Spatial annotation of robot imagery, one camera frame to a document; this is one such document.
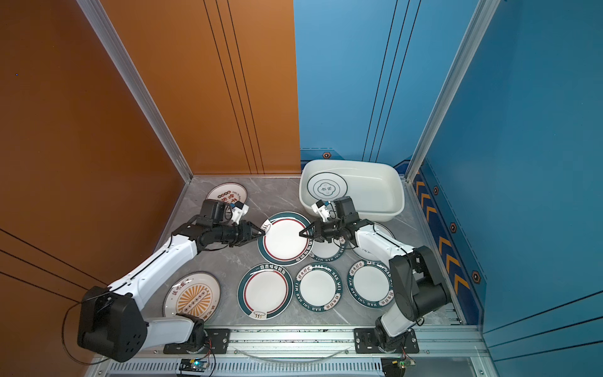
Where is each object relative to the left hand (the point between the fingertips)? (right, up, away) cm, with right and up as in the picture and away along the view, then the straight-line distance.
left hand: (263, 233), depth 80 cm
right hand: (+13, -1, +1) cm, 13 cm away
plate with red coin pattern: (-23, +15, +32) cm, 42 cm away
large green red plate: (0, -21, +3) cm, 22 cm away
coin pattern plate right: (+36, -9, +11) cm, 38 cm away
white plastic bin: (+48, +17, +35) cm, 62 cm away
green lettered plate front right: (+38, -19, +5) cm, 43 cm away
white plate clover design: (+25, +18, +35) cm, 47 cm away
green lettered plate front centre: (+19, -21, +5) cm, 29 cm away
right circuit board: (+44, -38, -11) cm, 58 cm away
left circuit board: (-19, -39, -9) cm, 44 cm away
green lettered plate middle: (+23, -9, +11) cm, 27 cm away
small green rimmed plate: (+7, -4, -1) cm, 8 cm away
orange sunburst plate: (-25, -22, +3) cm, 33 cm away
